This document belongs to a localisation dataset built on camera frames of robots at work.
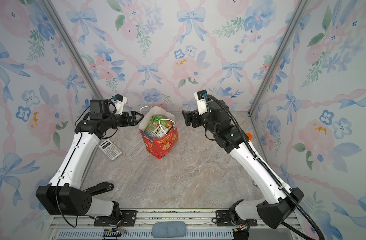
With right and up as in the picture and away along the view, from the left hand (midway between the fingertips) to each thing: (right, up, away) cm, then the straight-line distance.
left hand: (137, 114), depth 75 cm
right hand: (+27, +3, -8) cm, 28 cm away
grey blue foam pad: (+16, -53, -6) cm, 56 cm away
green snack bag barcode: (+9, -6, +7) cm, 13 cm away
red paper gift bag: (+11, -17, +7) cm, 21 cm away
